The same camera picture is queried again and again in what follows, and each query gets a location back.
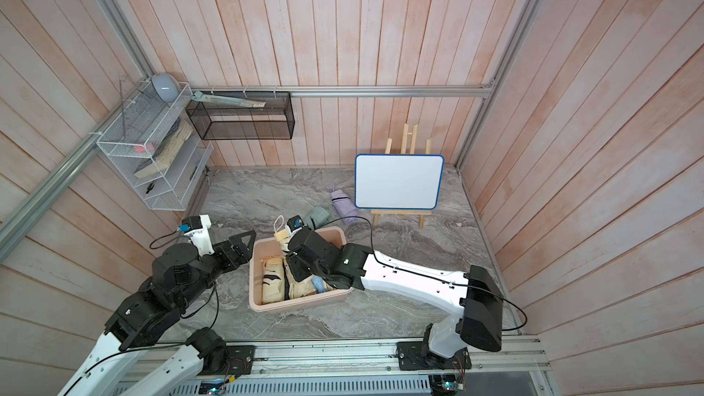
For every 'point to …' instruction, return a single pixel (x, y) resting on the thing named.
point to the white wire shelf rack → (148, 140)
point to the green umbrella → (317, 217)
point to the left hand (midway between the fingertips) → (245, 242)
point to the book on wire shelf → (164, 153)
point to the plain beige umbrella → (296, 288)
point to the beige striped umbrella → (281, 235)
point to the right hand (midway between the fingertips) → (292, 256)
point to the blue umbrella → (319, 284)
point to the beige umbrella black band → (273, 280)
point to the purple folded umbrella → (345, 206)
